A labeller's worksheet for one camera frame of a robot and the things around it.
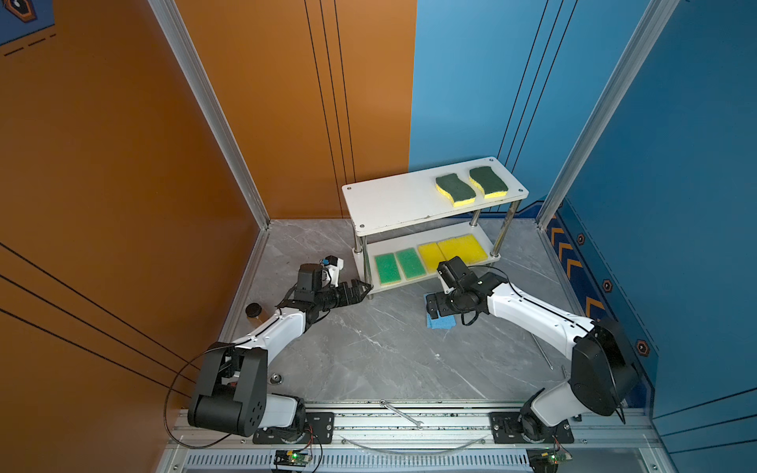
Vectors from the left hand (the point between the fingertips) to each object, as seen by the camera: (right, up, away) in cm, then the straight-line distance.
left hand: (361, 287), depth 88 cm
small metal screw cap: (-23, -24, -7) cm, 34 cm away
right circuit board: (+46, -39, -17) cm, 63 cm away
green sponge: (+8, +5, +8) cm, 13 cm away
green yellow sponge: (+16, +7, +9) cm, 19 cm away
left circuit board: (-14, -39, -17) cm, 45 cm away
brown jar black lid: (-30, -7, -4) cm, 31 cm away
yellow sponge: (+23, +9, +12) cm, 28 cm away
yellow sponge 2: (+29, +12, +15) cm, 35 cm away
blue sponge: (+25, -11, +2) cm, 27 cm away
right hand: (+23, -5, -1) cm, 24 cm away
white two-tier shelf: (+13, +18, -14) cm, 26 cm away
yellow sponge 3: (+37, +11, +14) cm, 41 cm away
